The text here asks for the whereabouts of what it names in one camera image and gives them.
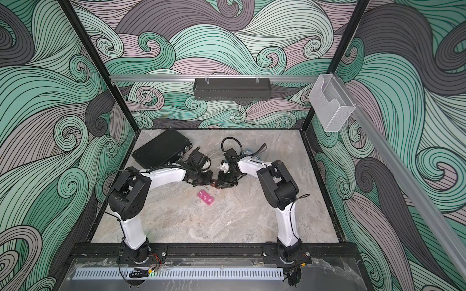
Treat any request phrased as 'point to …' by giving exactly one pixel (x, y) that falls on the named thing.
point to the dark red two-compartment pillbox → (213, 183)
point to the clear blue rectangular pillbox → (248, 151)
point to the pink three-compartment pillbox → (205, 197)
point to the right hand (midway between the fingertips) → (216, 187)
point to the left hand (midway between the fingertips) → (214, 180)
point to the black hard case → (162, 150)
